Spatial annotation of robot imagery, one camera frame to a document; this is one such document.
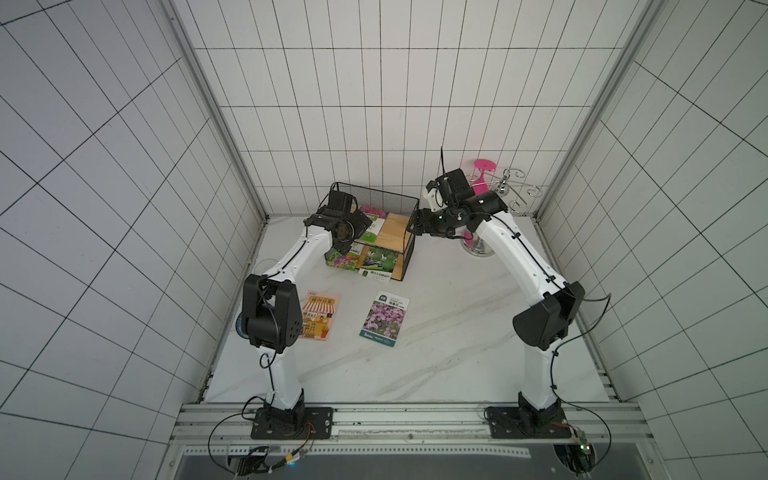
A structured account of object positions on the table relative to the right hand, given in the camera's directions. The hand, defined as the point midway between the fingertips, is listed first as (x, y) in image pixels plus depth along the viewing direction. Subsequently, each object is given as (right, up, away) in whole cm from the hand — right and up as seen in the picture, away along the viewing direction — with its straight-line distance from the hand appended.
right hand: (405, 229), depth 81 cm
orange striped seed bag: (-27, -27, +11) cm, 40 cm away
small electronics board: (+40, -53, -14) cm, 68 cm away
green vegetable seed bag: (-8, -12, +22) cm, 26 cm away
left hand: (-13, -2, +11) cm, 17 cm away
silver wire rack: (+31, +13, +8) cm, 35 cm away
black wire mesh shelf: (-3, -1, +12) cm, 13 cm away
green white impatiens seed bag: (-8, +4, +16) cm, 19 cm away
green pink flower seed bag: (-19, -11, +22) cm, 31 cm away
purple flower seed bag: (-6, -28, +11) cm, 30 cm away
